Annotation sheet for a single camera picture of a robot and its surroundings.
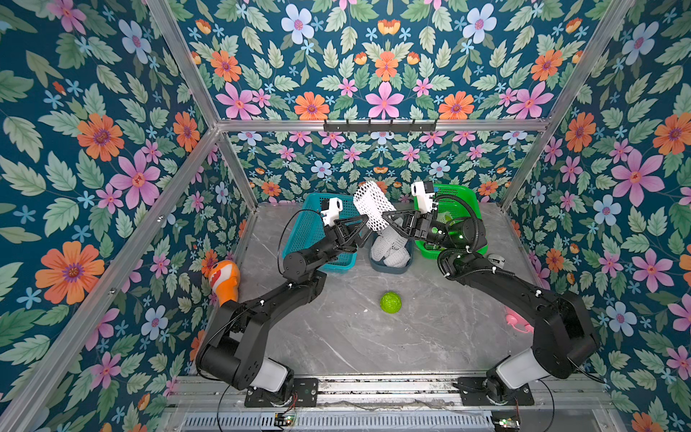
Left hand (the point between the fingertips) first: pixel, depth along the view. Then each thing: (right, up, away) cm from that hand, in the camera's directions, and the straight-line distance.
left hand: (370, 230), depth 59 cm
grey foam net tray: (+4, -13, +39) cm, 41 cm away
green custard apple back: (+7, -24, +26) cm, 36 cm away
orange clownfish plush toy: (-49, -16, +30) cm, 59 cm away
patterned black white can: (+48, -11, +40) cm, 63 cm away
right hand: (+5, +4, +2) cm, 7 cm away
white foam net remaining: (+9, -6, +45) cm, 46 cm away
